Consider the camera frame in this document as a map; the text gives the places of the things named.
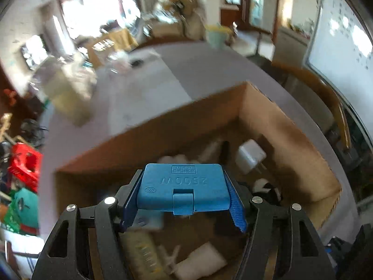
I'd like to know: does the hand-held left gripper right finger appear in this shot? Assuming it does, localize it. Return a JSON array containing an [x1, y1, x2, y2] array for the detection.
[[223, 171, 335, 280]]

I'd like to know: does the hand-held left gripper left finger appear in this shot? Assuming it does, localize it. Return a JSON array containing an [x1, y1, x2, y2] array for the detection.
[[31, 169, 145, 280]]

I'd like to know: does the white and black device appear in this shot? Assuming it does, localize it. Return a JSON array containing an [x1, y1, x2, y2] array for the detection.
[[252, 179, 283, 205]]

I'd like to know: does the blue power adapter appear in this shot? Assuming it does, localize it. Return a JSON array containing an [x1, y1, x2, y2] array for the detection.
[[136, 163, 231, 215]]

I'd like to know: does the cardboard box with red print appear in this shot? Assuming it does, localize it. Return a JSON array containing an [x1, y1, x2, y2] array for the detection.
[[54, 81, 342, 280]]

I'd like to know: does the pale yellow packet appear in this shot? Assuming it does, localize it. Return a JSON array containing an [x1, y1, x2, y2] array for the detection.
[[121, 232, 164, 280]]

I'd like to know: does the white charger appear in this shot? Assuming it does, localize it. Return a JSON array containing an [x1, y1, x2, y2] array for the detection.
[[235, 139, 267, 174]]

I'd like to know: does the green bag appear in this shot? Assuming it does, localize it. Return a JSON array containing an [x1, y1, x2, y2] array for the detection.
[[4, 188, 40, 235]]

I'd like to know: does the red plastic stool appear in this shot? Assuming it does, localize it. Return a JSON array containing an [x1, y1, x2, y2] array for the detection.
[[7, 143, 43, 191]]

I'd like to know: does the beige carton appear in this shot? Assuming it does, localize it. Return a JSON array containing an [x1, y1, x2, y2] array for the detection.
[[31, 55, 98, 126]]

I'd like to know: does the wooden chair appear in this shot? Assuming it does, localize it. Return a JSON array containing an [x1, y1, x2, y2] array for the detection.
[[272, 60, 352, 149]]

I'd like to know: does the teal bucket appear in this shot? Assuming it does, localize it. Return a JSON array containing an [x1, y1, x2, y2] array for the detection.
[[205, 25, 231, 49]]

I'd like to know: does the television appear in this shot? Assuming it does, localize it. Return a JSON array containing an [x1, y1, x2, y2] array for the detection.
[[20, 35, 48, 70]]

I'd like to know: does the whiteboard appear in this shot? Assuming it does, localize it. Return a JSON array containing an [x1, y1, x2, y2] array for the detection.
[[304, 0, 373, 114]]

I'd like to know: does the large bright window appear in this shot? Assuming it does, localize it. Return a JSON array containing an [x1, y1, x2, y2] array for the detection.
[[60, 0, 137, 40]]

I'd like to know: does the wooden door with glass panes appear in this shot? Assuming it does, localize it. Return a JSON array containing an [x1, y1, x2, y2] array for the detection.
[[220, 0, 280, 32]]

